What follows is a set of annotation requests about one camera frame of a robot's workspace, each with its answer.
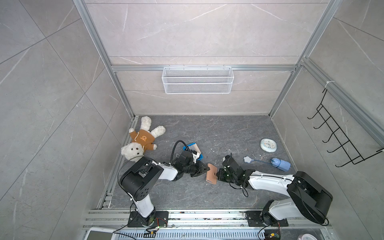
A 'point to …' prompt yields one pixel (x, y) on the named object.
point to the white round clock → (268, 145)
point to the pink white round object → (307, 236)
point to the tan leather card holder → (211, 176)
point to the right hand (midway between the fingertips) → (215, 173)
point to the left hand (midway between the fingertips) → (210, 167)
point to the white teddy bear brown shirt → (142, 139)
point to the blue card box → (201, 157)
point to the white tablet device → (98, 233)
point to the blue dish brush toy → (277, 162)
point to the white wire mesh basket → (198, 80)
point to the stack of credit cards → (195, 148)
